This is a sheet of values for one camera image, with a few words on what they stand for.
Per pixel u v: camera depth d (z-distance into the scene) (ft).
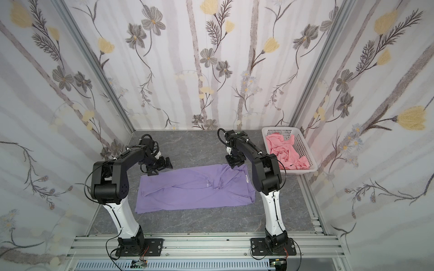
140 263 2.30
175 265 2.30
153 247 2.42
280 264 2.36
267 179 1.90
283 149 3.24
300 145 3.43
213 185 3.03
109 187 1.71
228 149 3.05
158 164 2.88
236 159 2.87
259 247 2.40
